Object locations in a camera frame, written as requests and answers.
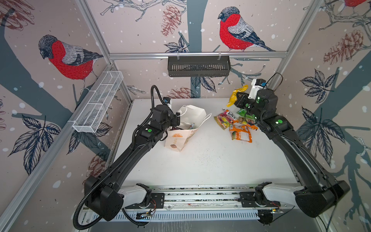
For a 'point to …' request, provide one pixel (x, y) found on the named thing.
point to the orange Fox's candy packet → (240, 133)
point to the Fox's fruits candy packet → (225, 119)
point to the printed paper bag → (192, 117)
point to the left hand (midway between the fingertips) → (173, 112)
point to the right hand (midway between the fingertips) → (234, 94)
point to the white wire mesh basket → (90, 119)
